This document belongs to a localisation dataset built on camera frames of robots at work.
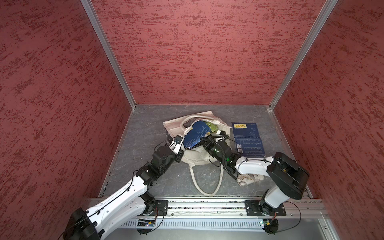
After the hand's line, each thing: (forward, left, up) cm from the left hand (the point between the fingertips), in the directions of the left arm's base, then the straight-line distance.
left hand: (180, 144), depth 78 cm
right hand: (+5, -10, -4) cm, 12 cm away
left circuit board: (-33, +17, -20) cm, 42 cm away
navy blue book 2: (+8, -7, -5) cm, 12 cm away
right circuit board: (-34, -45, -19) cm, 60 cm away
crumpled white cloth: (-13, -37, -15) cm, 41 cm away
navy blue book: (+8, -44, -17) cm, 48 cm away
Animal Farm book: (+13, -18, -1) cm, 22 cm away
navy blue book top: (+23, -42, -18) cm, 51 cm away
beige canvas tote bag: (0, -10, -15) cm, 18 cm away
